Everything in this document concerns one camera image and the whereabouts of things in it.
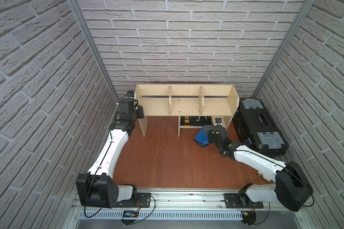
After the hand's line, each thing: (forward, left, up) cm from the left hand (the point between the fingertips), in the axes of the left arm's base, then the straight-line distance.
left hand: (132, 104), depth 80 cm
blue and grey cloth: (-9, -43, -22) cm, 49 cm away
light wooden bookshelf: (+7, -31, -3) cm, 32 cm away
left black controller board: (-49, -1, -32) cm, 59 cm away
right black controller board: (-52, -62, -28) cm, 85 cm away
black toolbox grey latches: (-7, -75, -10) cm, 76 cm away
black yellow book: (-2, -38, -13) cm, 40 cm away
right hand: (-8, -49, -15) cm, 52 cm away
